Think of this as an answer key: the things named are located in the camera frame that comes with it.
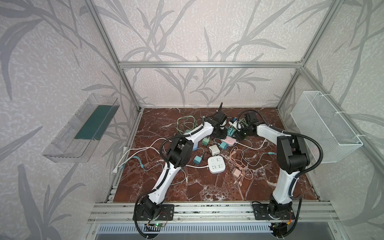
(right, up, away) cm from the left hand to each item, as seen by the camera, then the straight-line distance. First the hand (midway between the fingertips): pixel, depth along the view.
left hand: (226, 132), depth 100 cm
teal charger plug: (-20, -16, -10) cm, 27 cm away
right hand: (+6, +2, +1) cm, 7 cm away
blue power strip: (-21, -9, -3) cm, 23 cm away
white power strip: (-8, -18, -12) cm, 23 cm away
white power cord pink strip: (+15, -10, -3) cm, 19 cm away
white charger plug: (-8, -11, -6) cm, 15 cm away
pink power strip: (+2, -5, -2) cm, 6 cm away
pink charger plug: (+3, -22, -14) cm, 26 cm away
